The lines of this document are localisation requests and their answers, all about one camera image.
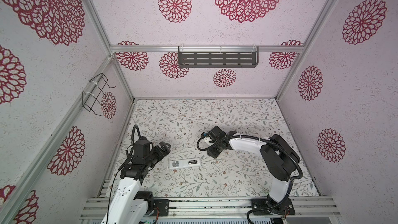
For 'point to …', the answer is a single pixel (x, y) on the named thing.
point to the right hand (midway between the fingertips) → (210, 149)
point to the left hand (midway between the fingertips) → (165, 152)
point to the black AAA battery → (193, 162)
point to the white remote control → (185, 163)
